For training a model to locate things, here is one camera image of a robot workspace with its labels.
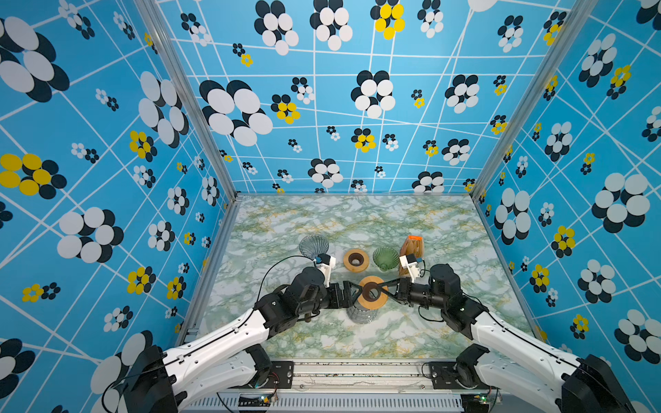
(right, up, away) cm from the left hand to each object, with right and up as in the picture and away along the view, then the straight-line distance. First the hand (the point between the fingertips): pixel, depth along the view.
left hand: (355, 291), depth 73 cm
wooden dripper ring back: (+2, +2, +22) cm, 22 cm away
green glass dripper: (+13, +6, +23) cm, 27 cm away
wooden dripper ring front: (+5, -2, +3) cm, 7 cm away
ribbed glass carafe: (+2, -9, +6) cm, 11 cm away
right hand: (+7, 0, +3) cm, 8 cm away
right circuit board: (+33, -30, -2) cm, 45 cm away
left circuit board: (-26, -30, -2) cm, 40 cm away
